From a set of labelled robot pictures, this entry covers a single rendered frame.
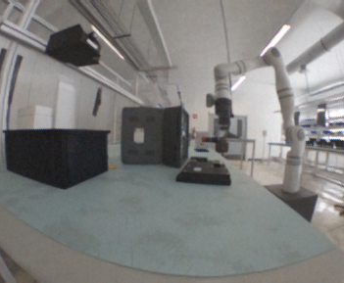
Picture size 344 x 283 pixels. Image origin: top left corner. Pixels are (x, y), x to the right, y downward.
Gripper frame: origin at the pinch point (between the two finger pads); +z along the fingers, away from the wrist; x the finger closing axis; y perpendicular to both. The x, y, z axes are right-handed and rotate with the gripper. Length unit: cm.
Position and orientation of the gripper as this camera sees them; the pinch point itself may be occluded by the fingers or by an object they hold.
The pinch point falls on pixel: (218, 142)
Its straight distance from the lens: 60.9
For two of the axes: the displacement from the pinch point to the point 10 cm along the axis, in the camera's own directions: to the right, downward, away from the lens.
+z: -1.1, 9.4, -3.3
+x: 1.8, 3.4, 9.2
